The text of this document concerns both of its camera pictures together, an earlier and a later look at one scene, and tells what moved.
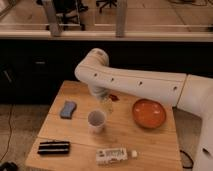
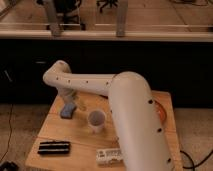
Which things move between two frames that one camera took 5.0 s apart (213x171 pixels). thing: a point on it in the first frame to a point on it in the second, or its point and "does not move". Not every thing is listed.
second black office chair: x=110 y=2 does not move
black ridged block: x=54 y=147 does not move
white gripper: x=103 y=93 to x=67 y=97
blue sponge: x=67 y=109 does not move
